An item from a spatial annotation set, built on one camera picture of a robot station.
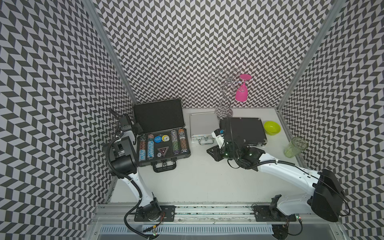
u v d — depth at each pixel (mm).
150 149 890
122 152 547
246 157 571
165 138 957
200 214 746
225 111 1157
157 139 944
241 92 988
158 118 988
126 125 784
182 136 959
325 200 390
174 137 946
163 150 906
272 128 1050
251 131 990
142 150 888
